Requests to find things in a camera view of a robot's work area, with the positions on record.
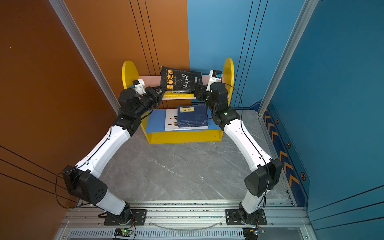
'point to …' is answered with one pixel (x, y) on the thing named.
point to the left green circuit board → (124, 232)
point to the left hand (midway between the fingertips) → (167, 84)
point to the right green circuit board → (252, 233)
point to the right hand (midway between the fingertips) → (198, 84)
